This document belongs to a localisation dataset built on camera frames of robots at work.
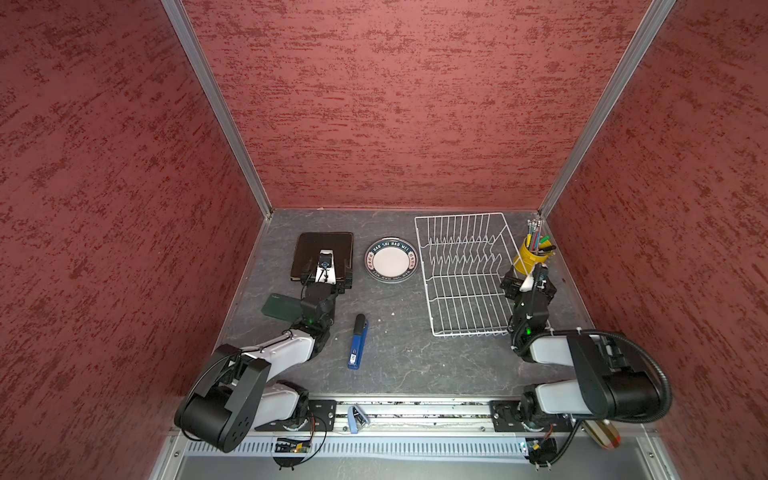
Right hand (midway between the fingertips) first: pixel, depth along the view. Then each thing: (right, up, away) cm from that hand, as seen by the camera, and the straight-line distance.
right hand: (523, 274), depth 88 cm
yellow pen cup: (+4, +4, +7) cm, 9 cm away
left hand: (-59, +3, -2) cm, 59 cm away
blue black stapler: (-49, -15, -3) cm, 51 cm away
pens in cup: (+8, +10, +9) cm, 15 cm away
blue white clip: (-49, -34, -16) cm, 62 cm away
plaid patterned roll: (+11, -36, -19) cm, 42 cm away
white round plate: (-40, +3, +16) cm, 44 cm away
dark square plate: (-71, +8, +18) cm, 74 cm away
